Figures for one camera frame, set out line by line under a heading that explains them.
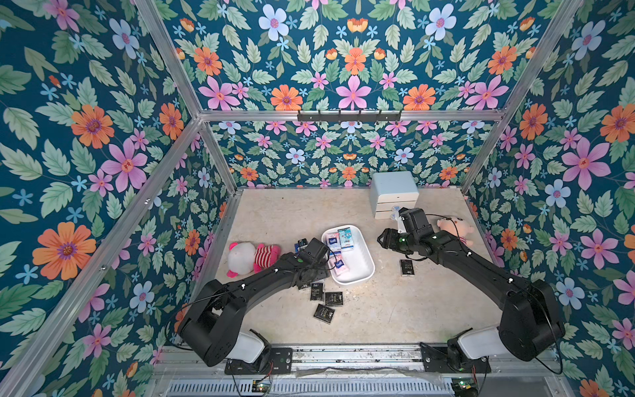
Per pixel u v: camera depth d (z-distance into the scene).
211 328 0.43
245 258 0.89
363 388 0.77
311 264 0.67
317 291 0.86
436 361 0.73
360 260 0.96
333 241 0.94
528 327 0.42
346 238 0.96
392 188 0.99
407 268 0.91
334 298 0.84
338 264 0.91
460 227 0.96
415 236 0.65
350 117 0.93
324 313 0.81
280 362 0.73
